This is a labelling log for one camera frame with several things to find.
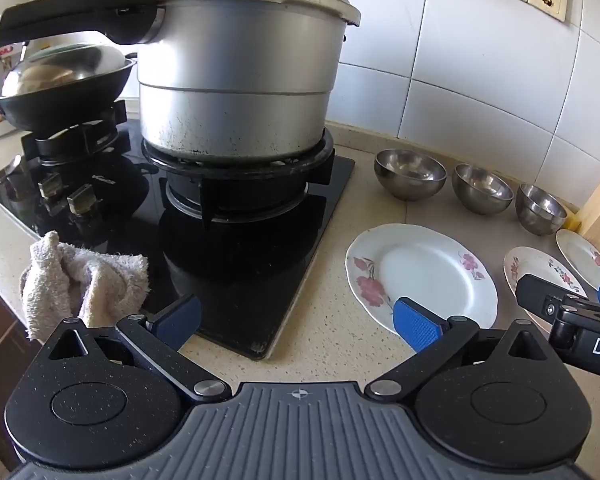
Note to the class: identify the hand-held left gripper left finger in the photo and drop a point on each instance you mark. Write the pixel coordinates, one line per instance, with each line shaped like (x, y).
(177, 321)

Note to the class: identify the red label seasoning bottle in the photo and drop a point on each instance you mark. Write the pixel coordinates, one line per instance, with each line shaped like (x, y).
(2, 57)

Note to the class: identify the steel wok lid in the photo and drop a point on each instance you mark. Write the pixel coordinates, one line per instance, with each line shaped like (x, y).
(60, 70)

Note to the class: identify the small floral white plate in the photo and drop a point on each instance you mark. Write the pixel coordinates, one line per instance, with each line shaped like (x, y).
(582, 255)

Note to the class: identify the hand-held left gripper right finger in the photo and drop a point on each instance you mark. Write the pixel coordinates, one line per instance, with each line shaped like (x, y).
(417, 326)

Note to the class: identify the large steel bowl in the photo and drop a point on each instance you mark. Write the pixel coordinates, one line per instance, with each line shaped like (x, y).
(410, 175)

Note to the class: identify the metal stove knob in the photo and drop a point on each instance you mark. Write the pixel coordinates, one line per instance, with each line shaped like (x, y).
(50, 186)
(81, 200)

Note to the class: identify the white terry towel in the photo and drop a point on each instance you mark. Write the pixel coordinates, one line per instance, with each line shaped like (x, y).
(90, 280)

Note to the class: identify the medium floral white plate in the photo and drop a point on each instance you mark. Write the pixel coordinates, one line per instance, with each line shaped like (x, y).
(535, 265)

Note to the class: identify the medium steel bowl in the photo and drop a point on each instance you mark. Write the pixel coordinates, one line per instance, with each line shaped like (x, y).
(482, 190)

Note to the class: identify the large floral white plate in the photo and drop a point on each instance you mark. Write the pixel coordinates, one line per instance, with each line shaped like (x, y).
(420, 270)

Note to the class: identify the black round pot support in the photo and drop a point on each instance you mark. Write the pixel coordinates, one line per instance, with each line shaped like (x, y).
(240, 167)

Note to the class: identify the black glass gas stove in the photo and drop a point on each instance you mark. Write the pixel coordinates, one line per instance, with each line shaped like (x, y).
(240, 270)

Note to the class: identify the black wok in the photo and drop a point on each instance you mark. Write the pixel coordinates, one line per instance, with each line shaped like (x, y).
(65, 105)

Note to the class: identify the yellow sponge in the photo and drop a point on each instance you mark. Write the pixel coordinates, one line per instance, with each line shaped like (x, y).
(572, 221)

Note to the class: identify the metal spoon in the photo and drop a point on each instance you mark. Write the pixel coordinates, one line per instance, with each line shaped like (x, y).
(11, 166)

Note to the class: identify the black square pot support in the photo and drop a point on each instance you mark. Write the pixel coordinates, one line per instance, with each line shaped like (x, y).
(80, 140)

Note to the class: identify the aluminium pressure cooker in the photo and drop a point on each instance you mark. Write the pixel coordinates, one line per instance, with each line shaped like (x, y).
(230, 85)

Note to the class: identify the small steel bowl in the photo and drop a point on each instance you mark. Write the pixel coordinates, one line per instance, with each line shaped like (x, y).
(540, 210)

